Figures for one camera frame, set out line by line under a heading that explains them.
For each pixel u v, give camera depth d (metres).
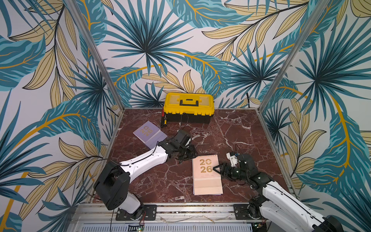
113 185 0.42
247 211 0.73
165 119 1.10
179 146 0.64
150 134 1.03
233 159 0.76
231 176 0.70
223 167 0.72
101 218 0.72
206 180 0.80
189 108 0.99
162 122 1.09
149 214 0.73
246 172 0.63
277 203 0.52
